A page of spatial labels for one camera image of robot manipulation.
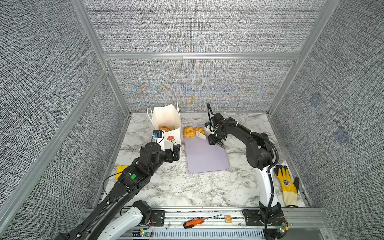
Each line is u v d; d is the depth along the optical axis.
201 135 0.99
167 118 0.96
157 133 0.60
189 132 1.03
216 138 0.90
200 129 1.04
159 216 0.74
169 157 0.62
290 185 0.82
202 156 0.98
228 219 0.73
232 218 0.74
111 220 0.54
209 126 0.93
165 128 1.00
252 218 0.73
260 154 0.60
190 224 0.70
